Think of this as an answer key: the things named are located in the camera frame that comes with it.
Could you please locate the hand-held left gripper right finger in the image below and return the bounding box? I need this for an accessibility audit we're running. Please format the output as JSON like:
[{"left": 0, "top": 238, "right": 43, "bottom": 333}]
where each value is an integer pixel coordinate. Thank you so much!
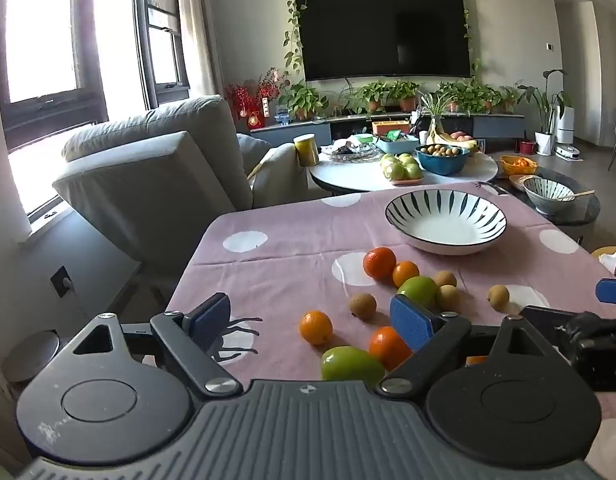
[{"left": 379, "top": 294, "right": 564, "bottom": 396}]

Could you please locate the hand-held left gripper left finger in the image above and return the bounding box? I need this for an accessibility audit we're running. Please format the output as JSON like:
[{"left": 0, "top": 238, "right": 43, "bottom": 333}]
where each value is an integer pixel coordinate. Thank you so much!
[{"left": 70, "top": 292, "right": 244, "bottom": 397}]

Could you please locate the green lime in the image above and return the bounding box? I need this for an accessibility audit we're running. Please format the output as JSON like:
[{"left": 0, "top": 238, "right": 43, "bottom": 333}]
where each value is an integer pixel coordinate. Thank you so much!
[{"left": 397, "top": 276, "right": 439, "bottom": 311}]

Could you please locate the large orange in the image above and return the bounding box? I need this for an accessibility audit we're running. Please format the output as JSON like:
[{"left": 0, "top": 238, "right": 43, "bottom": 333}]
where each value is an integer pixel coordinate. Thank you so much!
[{"left": 369, "top": 326, "right": 414, "bottom": 372}]

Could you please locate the small orange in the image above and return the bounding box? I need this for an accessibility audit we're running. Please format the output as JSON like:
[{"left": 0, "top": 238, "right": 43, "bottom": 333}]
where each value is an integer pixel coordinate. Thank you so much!
[
  {"left": 392, "top": 261, "right": 420, "bottom": 288},
  {"left": 299, "top": 311, "right": 334, "bottom": 346}
]

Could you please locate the brown kiwi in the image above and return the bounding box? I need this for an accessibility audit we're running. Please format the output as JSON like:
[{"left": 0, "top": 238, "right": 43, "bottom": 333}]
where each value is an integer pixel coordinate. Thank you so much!
[{"left": 349, "top": 293, "right": 378, "bottom": 321}]

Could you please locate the dark orange tangerine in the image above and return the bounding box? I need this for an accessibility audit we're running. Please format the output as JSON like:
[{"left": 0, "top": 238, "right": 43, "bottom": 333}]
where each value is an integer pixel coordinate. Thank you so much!
[{"left": 363, "top": 246, "right": 397, "bottom": 282}]

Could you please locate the green apple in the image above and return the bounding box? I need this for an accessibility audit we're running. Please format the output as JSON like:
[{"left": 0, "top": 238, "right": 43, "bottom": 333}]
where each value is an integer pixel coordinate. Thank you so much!
[{"left": 321, "top": 346, "right": 386, "bottom": 382}]

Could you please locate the large striped ceramic bowl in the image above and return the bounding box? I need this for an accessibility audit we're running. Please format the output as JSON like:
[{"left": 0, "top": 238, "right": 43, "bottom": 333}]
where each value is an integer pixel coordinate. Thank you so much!
[{"left": 385, "top": 189, "right": 509, "bottom": 256}]

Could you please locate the glass side table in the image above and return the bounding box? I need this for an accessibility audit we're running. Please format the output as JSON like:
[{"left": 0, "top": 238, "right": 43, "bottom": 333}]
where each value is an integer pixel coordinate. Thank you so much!
[{"left": 488, "top": 167, "right": 602, "bottom": 227}]

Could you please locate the pink dotted tablecloth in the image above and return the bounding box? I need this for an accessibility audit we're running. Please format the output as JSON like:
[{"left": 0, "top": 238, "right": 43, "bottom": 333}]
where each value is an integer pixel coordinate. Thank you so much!
[{"left": 165, "top": 182, "right": 616, "bottom": 426}]

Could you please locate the small striped bowl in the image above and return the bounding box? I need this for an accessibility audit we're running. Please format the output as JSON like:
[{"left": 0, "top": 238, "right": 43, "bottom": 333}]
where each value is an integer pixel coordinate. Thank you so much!
[{"left": 523, "top": 176, "right": 577, "bottom": 215}]

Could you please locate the grey sofa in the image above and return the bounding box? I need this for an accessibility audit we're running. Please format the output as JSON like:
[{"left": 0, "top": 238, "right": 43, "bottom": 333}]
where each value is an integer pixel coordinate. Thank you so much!
[{"left": 52, "top": 95, "right": 314, "bottom": 273}]

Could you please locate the orange basket of tangerines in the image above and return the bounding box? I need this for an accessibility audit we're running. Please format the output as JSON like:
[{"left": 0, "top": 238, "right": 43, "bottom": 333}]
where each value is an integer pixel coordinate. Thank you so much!
[{"left": 499, "top": 155, "right": 538, "bottom": 176}]

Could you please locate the round white table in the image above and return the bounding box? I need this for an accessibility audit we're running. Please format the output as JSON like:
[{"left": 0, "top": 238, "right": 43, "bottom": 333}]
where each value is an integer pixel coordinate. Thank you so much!
[{"left": 309, "top": 149, "right": 499, "bottom": 194}]

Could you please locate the blue bowl of kiwis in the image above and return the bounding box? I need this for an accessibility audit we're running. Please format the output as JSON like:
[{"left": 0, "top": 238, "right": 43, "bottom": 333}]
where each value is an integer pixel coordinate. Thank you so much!
[{"left": 415, "top": 143, "right": 471, "bottom": 176}]

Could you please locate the grey cushion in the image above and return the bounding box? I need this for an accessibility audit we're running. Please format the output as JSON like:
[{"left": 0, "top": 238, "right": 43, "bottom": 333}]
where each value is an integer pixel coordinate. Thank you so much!
[{"left": 237, "top": 133, "right": 275, "bottom": 177}]

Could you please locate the blue snack basket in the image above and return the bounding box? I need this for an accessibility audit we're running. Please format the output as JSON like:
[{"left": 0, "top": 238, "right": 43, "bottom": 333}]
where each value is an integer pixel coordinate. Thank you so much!
[{"left": 375, "top": 130, "right": 420, "bottom": 155}]

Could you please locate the glass snack tray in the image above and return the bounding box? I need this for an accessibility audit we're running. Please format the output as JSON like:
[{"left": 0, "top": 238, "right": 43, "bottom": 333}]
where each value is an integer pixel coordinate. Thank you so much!
[{"left": 320, "top": 137, "right": 384, "bottom": 162}]

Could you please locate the round metal bin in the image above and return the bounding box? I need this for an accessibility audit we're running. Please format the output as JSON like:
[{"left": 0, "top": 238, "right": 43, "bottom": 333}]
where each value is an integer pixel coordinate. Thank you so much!
[{"left": 2, "top": 330, "right": 62, "bottom": 397}]

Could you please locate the bunch of bananas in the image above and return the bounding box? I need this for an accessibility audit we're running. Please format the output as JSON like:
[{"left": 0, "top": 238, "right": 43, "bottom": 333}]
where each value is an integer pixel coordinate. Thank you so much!
[{"left": 428, "top": 130, "right": 480, "bottom": 151}]

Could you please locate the tall plant in white pot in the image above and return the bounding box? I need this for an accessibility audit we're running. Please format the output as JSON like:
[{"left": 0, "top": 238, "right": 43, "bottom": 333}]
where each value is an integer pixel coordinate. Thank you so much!
[{"left": 517, "top": 69, "right": 575, "bottom": 156}]

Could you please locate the yellow jar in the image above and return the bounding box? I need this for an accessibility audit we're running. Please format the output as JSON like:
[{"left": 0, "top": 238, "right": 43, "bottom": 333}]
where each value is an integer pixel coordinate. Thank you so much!
[{"left": 294, "top": 134, "right": 320, "bottom": 167}]

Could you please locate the orange box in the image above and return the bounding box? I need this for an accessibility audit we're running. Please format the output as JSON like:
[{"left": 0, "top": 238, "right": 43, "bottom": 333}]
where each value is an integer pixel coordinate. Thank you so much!
[{"left": 372, "top": 120, "right": 411, "bottom": 136}]

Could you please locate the grey television cabinet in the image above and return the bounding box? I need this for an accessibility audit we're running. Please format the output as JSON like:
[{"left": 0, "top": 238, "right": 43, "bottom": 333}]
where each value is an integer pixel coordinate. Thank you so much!
[{"left": 250, "top": 112, "right": 526, "bottom": 150}]

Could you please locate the spider plant in vase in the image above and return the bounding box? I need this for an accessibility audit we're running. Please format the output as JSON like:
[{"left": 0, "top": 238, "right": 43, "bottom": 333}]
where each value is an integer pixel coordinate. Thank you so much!
[{"left": 418, "top": 91, "right": 457, "bottom": 146}]

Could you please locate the green potted plant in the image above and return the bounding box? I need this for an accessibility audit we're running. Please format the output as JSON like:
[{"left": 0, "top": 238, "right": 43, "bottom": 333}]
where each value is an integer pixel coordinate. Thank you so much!
[
  {"left": 435, "top": 81, "right": 471, "bottom": 112},
  {"left": 360, "top": 81, "right": 389, "bottom": 113},
  {"left": 500, "top": 85, "right": 524, "bottom": 113},
  {"left": 388, "top": 80, "right": 421, "bottom": 112},
  {"left": 468, "top": 77, "right": 504, "bottom": 113},
  {"left": 278, "top": 82, "right": 320, "bottom": 122}
]

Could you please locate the red berry decoration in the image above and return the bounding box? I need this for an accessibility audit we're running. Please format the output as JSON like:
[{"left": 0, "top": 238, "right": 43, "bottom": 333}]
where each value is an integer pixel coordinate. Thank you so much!
[{"left": 224, "top": 67, "right": 291, "bottom": 129}]

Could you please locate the black framed window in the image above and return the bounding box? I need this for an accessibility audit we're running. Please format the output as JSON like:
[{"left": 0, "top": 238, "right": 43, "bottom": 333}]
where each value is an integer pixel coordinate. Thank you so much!
[
  {"left": 132, "top": 0, "right": 190, "bottom": 107},
  {"left": 0, "top": 0, "right": 109, "bottom": 128}
]

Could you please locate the beige curtain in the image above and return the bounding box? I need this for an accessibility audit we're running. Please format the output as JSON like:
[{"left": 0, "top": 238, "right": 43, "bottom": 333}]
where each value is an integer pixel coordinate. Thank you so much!
[{"left": 175, "top": 0, "right": 225, "bottom": 100}]

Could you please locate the black wall socket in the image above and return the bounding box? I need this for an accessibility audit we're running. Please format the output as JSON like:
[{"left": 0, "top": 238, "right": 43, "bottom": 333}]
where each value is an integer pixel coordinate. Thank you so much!
[{"left": 50, "top": 266, "right": 74, "bottom": 300}]

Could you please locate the black wall television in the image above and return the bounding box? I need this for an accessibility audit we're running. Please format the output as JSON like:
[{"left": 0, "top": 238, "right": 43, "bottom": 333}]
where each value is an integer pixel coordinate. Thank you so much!
[{"left": 294, "top": 0, "right": 473, "bottom": 82}]

